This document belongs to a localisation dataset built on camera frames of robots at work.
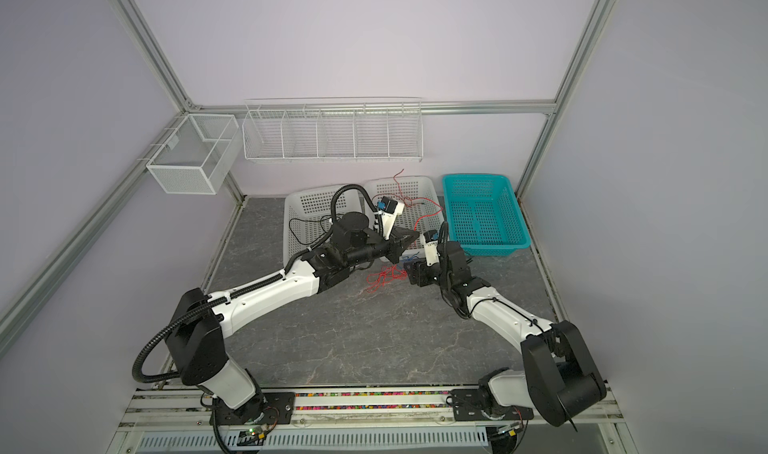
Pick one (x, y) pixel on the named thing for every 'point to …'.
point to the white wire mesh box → (197, 157)
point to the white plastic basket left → (307, 216)
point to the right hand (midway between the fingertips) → (416, 264)
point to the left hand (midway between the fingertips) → (420, 239)
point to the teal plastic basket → (484, 214)
